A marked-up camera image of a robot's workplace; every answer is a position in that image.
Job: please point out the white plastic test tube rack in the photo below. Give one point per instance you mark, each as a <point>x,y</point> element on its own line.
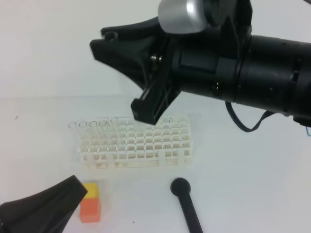
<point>166,144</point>

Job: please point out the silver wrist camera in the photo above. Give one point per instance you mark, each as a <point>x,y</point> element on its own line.
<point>182,16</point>

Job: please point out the orange cube block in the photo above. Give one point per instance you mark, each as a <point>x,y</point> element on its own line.
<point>90,210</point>

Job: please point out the clear glass test tube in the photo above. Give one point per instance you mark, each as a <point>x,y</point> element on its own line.
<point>115,134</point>
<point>76,132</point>
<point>85,137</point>
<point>104,135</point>
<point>95,134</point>

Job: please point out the yellow cube block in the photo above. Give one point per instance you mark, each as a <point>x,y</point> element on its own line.
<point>92,190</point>

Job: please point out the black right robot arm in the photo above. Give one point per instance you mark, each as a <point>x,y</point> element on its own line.
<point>275,74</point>

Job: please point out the black round-headed tool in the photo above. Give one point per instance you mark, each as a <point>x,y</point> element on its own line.
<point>181,188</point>

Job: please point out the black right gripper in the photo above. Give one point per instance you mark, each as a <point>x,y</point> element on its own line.
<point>205,63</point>

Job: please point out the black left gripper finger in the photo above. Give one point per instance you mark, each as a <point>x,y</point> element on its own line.
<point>46,212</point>

